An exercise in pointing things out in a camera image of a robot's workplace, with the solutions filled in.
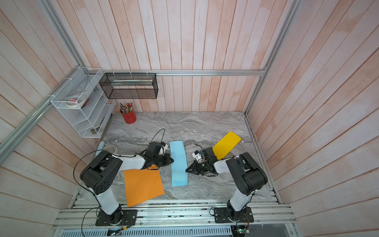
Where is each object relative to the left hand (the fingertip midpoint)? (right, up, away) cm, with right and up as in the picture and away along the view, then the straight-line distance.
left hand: (173, 162), depth 93 cm
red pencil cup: (-35, +32, +14) cm, 49 cm away
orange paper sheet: (-18, -11, -9) cm, 23 cm away
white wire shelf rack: (-44, +27, -15) cm, 54 cm away
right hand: (+9, -4, -4) cm, 10 cm away
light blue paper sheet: (+4, -7, -6) cm, 10 cm away
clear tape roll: (-44, +8, +7) cm, 45 cm away
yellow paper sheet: (+36, +10, +8) cm, 39 cm away
